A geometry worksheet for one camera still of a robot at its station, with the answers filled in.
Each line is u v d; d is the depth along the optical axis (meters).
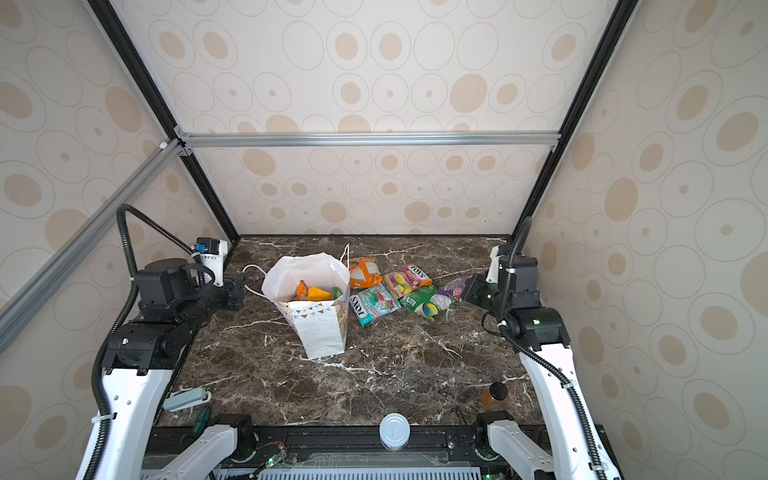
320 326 0.78
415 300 0.97
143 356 0.41
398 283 1.01
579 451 0.38
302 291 0.90
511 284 0.49
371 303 0.97
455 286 0.74
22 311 0.51
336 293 0.87
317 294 0.87
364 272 1.03
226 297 0.57
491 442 0.62
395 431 0.71
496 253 0.63
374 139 0.94
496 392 0.80
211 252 0.54
